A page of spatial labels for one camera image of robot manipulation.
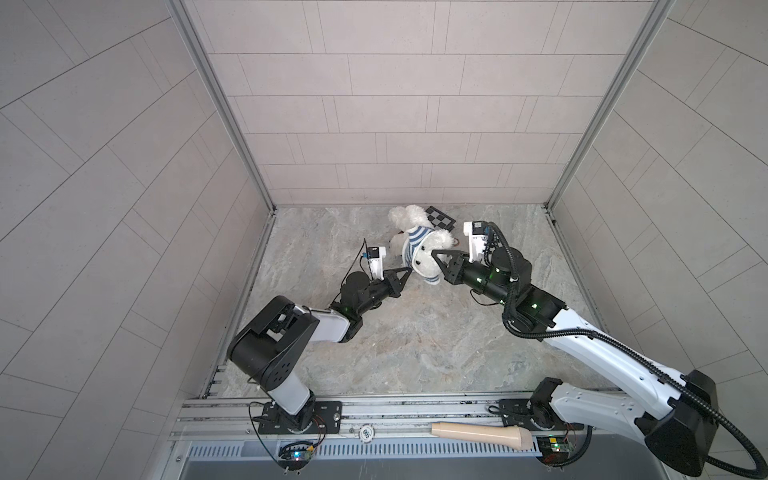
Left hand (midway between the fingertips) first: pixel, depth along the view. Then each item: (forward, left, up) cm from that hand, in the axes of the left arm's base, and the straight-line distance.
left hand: (417, 269), depth 82 cm
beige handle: (-37, -20, -9) cm, 43 cm away
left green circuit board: (-41, +28, -11) cm, 50 cm away
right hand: (-5, -2, +15) cm, 16 cm away
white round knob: (-37, +13, -13) cm, 41 cm away
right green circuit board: (-39, -31, -14) cm, 52 cm away
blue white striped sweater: (+1, +1, +15) cm, 15 cm away
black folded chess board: (+29, -10, -11) cm, 32 cm away
